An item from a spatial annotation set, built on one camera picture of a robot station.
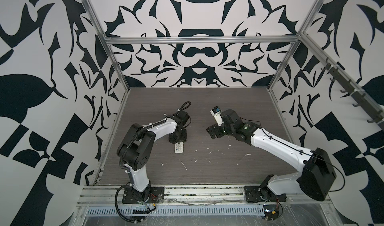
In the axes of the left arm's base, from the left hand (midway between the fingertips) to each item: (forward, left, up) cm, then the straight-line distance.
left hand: (182, 137), depth 92 cm
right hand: (0, -18, +14) cm, 22 cm away
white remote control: (-7, +2, +1) cm, 7 cm away
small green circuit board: (-38, -42, -2) cm, 56 cm away
